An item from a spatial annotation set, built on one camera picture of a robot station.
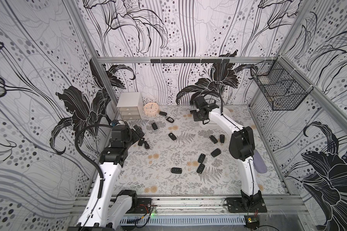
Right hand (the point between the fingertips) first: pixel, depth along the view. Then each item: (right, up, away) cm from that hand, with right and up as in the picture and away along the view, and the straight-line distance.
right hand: (199, 115), depth 100 cm
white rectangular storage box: (+20, +3, +1) cm, 20 cm away
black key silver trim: (-21, -4, +7) cm, 23 cm away
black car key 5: (-2, -32, -16) cm, 36 cm away
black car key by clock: (-27, +2, +11) cm, 30 cm away
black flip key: (+9, -17, -2) cm, 19 cm away
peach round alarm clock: (-37, +5, +14) cm, 40 cm away
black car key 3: (+9, -25, -10) cm, 28 cm away
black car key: (-33, -8, +4) cm, 34 cm away
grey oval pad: (+34, -29, -15) cm, 47 cm away
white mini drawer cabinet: (-50, +7, +2) cm, 51 cm away
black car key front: (-16, -33, -16) cm, 40 cm away
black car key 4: (-1, -27, -12) cm, 30 cm away
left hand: (-37, -11, -23) cm, 46 cm away
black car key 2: (-20, -15, 0) cm, 25 cm away
